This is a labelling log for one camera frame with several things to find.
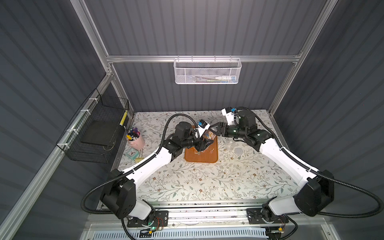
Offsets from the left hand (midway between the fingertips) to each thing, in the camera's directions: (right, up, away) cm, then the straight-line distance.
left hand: (212, 140), depth 76 cm
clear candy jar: (-2, +3, 0) cm, 3 cm away
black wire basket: (-60, +3, -2) cm, 60 cm away
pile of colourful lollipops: (-6, -10, +21) cm, 24 cm away
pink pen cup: (-46, -1, +16) cm, 48 cm away
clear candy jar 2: (+15, -5, +23) cm, 28 cm away
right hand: (+1, +6, -1) cm, 6 cm away
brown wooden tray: (+1, -12, +21) cm, 24 cm away
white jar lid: (+20, -9, +21) cm, 30 cm away
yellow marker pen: (-49, +12, +7) cm, 51 cm away
